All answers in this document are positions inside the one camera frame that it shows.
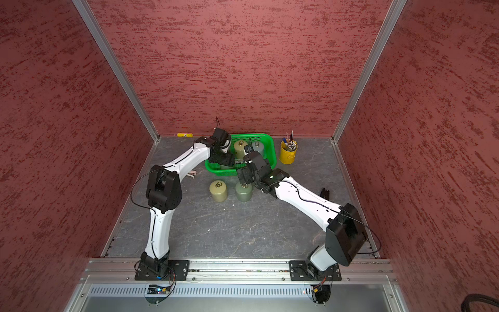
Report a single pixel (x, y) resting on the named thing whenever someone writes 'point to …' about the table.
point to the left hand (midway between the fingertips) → (225, 163)
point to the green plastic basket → (268, 140)
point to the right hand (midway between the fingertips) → (251, 170)
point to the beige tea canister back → (239, 147)
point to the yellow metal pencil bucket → (287, 153)
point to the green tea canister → (244, 192)
